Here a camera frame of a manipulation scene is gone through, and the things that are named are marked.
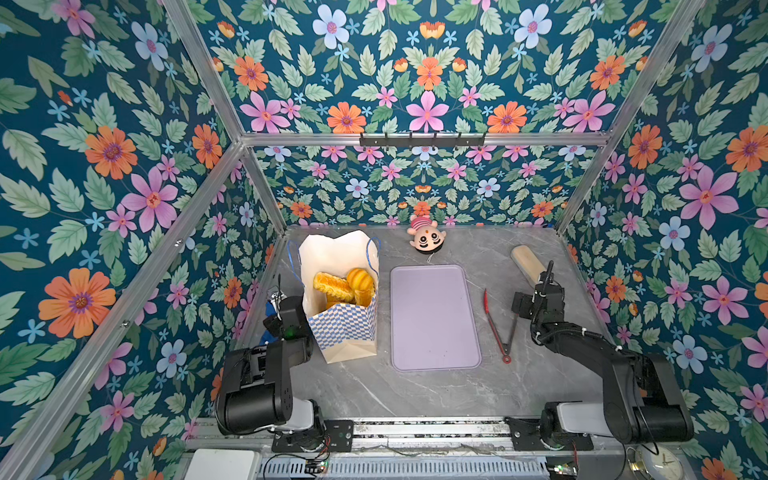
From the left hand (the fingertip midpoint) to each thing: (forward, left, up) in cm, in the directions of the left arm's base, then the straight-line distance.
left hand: (289, 296), depth 90 cm
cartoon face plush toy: (+22, -45, -1) cm, 50 cm away
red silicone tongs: (-18, -64, -8) cm, 67 cm away
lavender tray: (-9, -44, -9) cm, 46 cm away
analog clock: (-48, -92, -4) cm, 103 cm away
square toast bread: (+2, -14, +2) cm, 14 cm away
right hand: (-4, -76, -2) cm, 76 cm away
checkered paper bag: (-15, -19, +5) cm, 25 cm away
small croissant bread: (+3, -22, +3) cm, 22 cm away
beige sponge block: (+11, -80, -5) cm, 81 cm away
